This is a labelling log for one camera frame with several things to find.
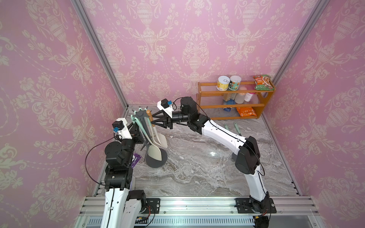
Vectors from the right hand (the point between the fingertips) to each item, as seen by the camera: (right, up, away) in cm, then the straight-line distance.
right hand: (153, 118), depth 69 cm
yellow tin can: (+39, +22, +18) cm, 48 cm away
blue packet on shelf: (+50, +7, +43) cm, 67 cm away
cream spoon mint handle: (-3, -6, -2) cm, 7 cm away
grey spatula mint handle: (+46, -6, +37) cm, 59 cm away
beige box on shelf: (+44, +16, +31) cm, 56 cm away
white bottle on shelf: (+54, +14, +30) cm, 64 cm away
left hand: (-6, -2, -3) cm, 7 cm away
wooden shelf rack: (+61, +11, +34) cm, 71 cm away
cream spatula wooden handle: (+1, -13, +21) cm, 24 cm away
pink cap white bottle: (+59, +15, +28) cm, 68 cm away
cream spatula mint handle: (-2, -19, +11) cm, 22 cm away
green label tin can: (+46, +22, +18) cm, 54 cm away
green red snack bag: (+65, +23, +20) cm, 72 cm away
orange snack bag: (+64, +5, +43) cm, 77 cm away
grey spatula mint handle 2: (+54, -8, +37) cm, 66 cm away
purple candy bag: (-16, -25, +21) cm, 36 cm away
